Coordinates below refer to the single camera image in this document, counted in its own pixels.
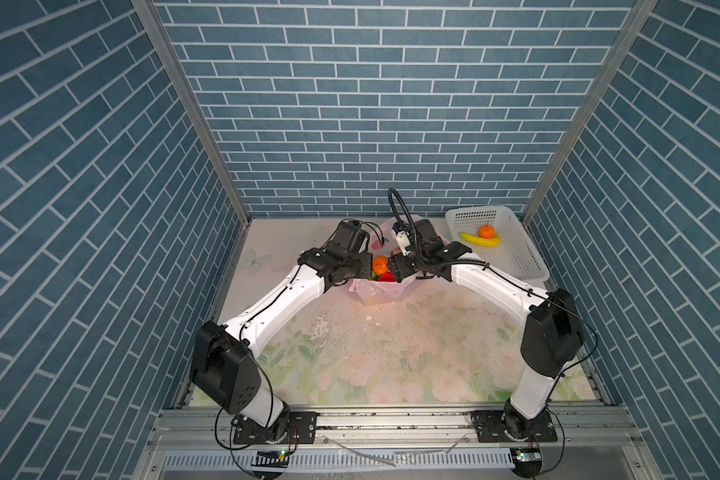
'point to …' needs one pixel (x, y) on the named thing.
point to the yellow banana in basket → (481, 241)
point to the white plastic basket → (517, 253)
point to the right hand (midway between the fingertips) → (396, 256)
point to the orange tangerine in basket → (486, 231)
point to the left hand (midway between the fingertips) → (368, 263)
